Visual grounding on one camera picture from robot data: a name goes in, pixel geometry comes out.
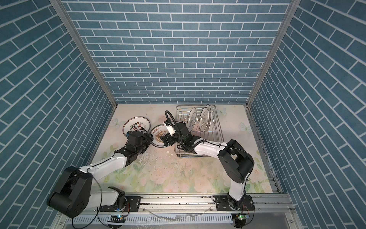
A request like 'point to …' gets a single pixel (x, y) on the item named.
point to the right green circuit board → (243, 216)
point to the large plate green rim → (136, 124)
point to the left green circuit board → (117, 218)
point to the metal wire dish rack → (214, 134)
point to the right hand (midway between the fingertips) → (165, 131)
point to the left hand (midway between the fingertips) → (153, 137)
